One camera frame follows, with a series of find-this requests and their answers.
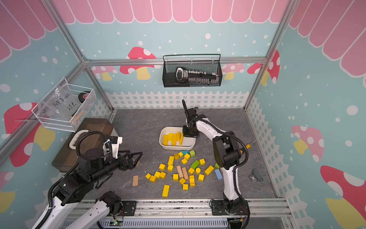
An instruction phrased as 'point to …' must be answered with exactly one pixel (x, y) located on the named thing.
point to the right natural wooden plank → (186, 173)
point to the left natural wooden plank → (180, 171)
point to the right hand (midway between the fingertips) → (185, 134)
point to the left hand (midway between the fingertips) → (136, 155)
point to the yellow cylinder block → (178, 136)
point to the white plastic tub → (188, 142)
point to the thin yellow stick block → (181, 139)
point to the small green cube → (192, 153)
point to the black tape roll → (82, 96)
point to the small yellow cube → (202, 162)
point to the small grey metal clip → (257, 175)
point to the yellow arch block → (192, 181)
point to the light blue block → (218, 173)
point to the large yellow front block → (166, 191)
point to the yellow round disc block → (198, 171)
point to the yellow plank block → (170, 137)
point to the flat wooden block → (135, 182)
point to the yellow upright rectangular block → (170, 160)
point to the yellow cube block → (162, 167)
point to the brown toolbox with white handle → (67, 158)
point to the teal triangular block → (185, 152)
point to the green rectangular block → (217, 166)
